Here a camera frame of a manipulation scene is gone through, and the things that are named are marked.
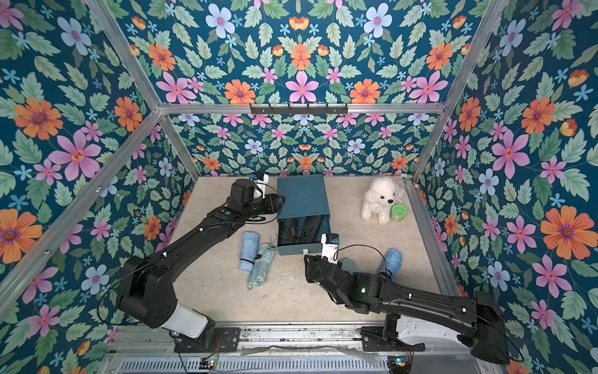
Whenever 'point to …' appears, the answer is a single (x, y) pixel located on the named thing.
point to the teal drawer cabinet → (305, 196)
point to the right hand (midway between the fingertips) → (307, 260)
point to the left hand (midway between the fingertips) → (283, 199)
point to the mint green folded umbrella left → (262, 263)
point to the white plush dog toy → (382, 194)
